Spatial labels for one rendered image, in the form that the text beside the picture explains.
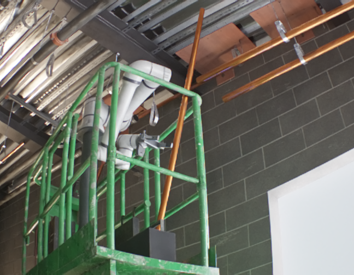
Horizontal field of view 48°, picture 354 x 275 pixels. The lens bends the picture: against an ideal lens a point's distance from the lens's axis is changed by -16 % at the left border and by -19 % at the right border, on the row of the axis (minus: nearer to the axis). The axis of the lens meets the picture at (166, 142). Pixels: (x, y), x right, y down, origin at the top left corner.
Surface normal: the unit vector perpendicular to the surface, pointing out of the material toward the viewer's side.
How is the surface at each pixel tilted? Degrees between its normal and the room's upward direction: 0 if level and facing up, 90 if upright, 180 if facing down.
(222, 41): 180
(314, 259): 90
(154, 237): 90
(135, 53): 180
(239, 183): 90
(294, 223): 90
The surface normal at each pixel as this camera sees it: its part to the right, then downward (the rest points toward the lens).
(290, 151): -0.65, -0.41
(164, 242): 0.55, -0.48
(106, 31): 0.03, 0.82
